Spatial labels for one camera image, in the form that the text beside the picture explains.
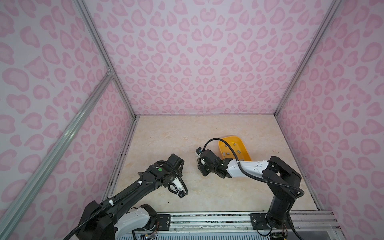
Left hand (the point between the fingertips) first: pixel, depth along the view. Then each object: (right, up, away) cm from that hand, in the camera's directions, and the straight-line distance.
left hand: (174, 167), depth 82 cm
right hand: (+15, 0, +7) cm, 16 cm away
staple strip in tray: (+40, +6, +16) cm, 43 cm away
